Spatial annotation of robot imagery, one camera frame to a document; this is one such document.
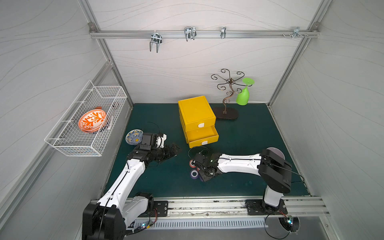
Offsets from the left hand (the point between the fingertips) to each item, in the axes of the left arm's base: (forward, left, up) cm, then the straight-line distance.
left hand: (176, 152), depth 79 cm
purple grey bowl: (+6, -60, -8) cm, 60 cm away
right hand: (-6, -16, -14) cm, 22 cm away
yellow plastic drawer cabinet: (+15, -12, +9) cm, 21 cm away
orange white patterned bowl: (+4, +37, +21) cm, 43 cm away
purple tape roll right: (-12, -13, -5) cm, 18 cm away
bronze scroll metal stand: (+41, -32, -12) cm, 54 cm away
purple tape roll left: (-7, -10, -13) cm, 17 cm away
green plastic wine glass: (+36, -40, +9) cm, 55 cm away
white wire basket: (-6, +41, +22) cm, 47 cm away
